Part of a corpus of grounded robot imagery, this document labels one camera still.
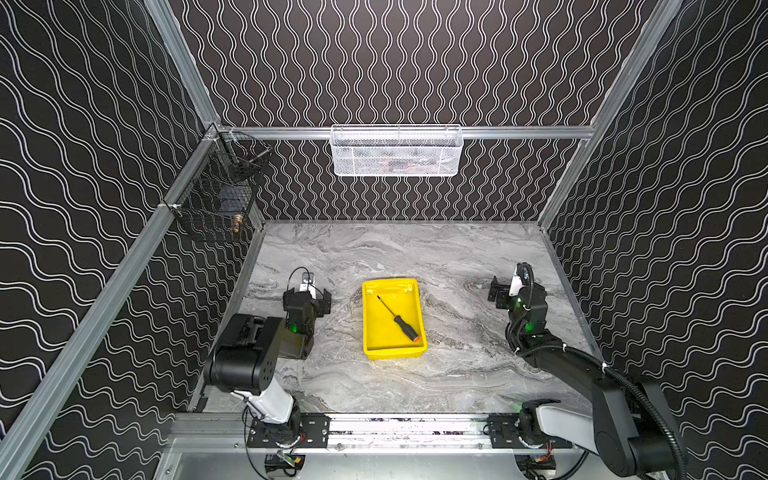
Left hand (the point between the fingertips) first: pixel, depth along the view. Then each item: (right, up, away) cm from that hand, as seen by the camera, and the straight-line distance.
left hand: (318, 290), depth 95 cm
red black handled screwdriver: (+27, -11, -4) cm, 29 cm away
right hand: (+60, +4, -8) cm, 60 cm away
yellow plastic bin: (+23, -9, -2) cm, 25 cm away
